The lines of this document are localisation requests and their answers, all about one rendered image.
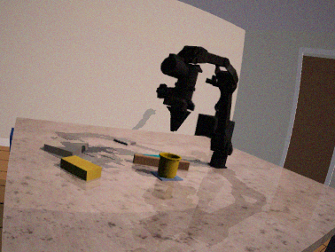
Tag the brown wooden bar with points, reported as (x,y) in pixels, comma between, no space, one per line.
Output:
(154,161)

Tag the yellow rectangular block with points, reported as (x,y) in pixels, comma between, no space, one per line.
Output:
(81,168)

